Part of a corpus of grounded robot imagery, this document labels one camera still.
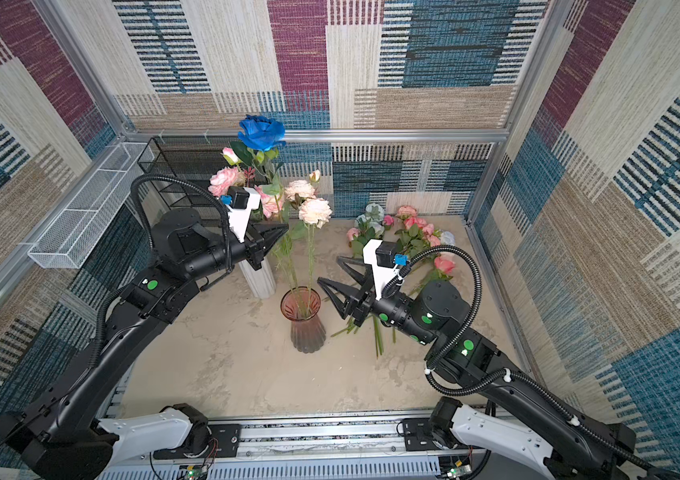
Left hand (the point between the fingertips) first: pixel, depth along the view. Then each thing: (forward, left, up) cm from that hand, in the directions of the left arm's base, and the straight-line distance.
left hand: (287, 221), depth 60 cm
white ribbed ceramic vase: (+9, +13, -34) cm, 37 cm away
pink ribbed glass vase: (-4, 0, -26) cm, 27 cm away
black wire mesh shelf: (+47, +39, -17) cm, 63 cm away
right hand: (-12, -8, -2) cm, 15 cm away
